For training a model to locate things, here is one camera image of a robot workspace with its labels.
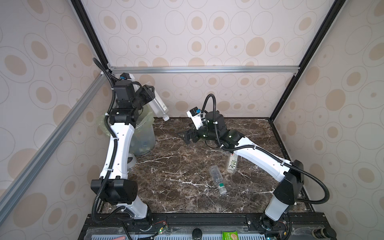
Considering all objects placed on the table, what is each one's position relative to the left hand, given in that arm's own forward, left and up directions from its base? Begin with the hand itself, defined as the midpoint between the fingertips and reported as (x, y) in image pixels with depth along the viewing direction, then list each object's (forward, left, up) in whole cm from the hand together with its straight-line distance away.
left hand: (153, 85), depth 68 cm
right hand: (-14, -14, -15) cm, 25 cm away
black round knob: (-54, -20, -36) cm, 68 cm away
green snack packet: (-54, -37, -43) cm, 78 cm away
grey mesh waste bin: (-8, +12, -33) cm, 36 cm away
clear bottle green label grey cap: (-20, -41, -41) cm, 61 cm away
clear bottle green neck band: (-26, -33, -47) cm, 63 cm away
